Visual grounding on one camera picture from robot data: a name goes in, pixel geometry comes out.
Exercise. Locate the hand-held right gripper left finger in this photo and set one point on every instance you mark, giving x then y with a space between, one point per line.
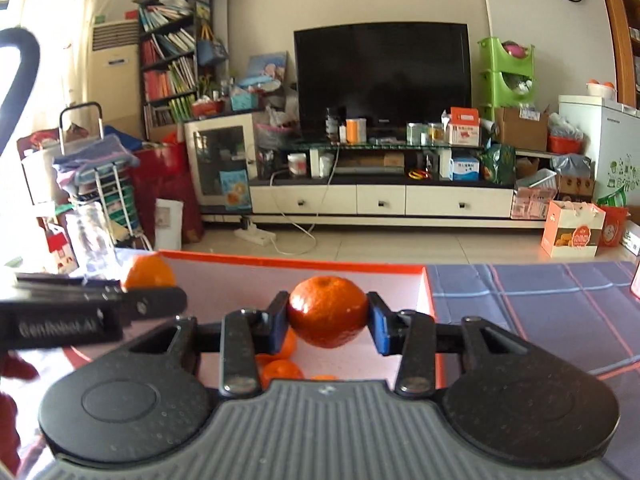
277 330

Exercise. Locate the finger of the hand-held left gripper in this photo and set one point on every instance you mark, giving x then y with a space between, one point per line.
160 302

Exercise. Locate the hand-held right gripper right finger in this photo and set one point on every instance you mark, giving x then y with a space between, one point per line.
377 330

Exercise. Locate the large mandarin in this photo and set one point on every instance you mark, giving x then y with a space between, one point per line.
327 312

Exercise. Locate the person's left forearm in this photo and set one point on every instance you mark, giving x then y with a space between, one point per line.
15 367

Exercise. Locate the white paper bag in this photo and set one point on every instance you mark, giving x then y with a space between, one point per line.
169 225

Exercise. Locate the red and white cardboard box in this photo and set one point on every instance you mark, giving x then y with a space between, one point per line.
60 250

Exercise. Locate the white power strip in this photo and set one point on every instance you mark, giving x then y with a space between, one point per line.
255 234

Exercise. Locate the red fabric bag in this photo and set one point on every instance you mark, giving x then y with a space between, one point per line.
160 185

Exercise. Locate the white TV cabinet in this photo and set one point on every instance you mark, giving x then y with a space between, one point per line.
380 200

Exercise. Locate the white storage box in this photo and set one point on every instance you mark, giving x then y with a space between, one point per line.
40 175

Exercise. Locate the grey checked tablecloth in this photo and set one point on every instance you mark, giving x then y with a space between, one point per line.
550 300

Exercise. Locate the blue and white box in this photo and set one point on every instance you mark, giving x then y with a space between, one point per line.
465 170

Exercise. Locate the pink plastic basket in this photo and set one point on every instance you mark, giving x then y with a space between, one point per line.
275 135

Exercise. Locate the orange canister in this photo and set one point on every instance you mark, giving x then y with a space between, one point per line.
356 132

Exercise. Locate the pink packet bundle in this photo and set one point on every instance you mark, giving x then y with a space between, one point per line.
532 200

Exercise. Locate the green foil bag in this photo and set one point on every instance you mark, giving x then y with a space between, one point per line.
497 165

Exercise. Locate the orange and white gift bag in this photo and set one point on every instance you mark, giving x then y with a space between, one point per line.
570 235

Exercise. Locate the red and white carton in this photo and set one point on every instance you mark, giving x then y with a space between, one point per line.
462 132

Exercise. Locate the teal plastic basket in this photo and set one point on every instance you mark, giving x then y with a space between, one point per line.
245 101

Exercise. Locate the black bookshelf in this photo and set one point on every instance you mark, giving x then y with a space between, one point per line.
165 75

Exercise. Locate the white air conditioner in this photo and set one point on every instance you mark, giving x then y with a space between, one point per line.
115 75

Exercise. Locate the brown cardboard box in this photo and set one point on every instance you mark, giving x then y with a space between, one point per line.
520 130

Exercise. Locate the black television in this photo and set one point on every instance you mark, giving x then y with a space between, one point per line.
382 80

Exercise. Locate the colourful picture board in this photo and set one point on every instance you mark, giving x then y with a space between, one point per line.
267 70

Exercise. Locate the orange paper bag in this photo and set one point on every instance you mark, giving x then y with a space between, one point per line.
614 227

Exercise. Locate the green plastic rack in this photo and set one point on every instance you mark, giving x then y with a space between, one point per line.
492 75

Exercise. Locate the white freezer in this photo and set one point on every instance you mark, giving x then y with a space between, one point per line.
600 150

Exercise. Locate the white curtain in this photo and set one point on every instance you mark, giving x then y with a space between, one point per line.
55 35

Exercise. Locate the white bowl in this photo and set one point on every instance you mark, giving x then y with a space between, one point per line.
601 91

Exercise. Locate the wooden shelf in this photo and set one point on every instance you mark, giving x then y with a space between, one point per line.
617 35

